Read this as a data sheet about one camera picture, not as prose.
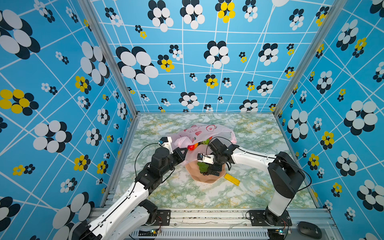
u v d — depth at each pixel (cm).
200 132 90
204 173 86
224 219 75
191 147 90
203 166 85
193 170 88
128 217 56
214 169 79
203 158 79
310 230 69
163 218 74
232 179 86
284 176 46
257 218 74
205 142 93
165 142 69
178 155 65
